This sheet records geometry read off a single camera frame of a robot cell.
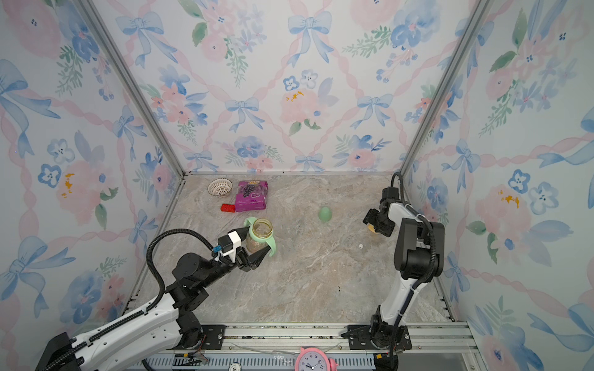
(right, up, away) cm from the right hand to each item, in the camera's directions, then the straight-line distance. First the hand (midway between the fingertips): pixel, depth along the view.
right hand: (376, 223), depth 99 cm
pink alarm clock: (-29, -37, -30) cm, 56 cm away
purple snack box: (-54, +12, +4) cm, 56 cm away
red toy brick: (-65, +6, +5) cm, 65 cm away
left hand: (-42, +1, -35) cm, 55 cm away
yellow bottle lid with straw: (-3, -1, -5) cm, 6 cm away
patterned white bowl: (-72, +16, +14) cm, 75 cm away
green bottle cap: (-22, +4, +2) cm, 22 cm away
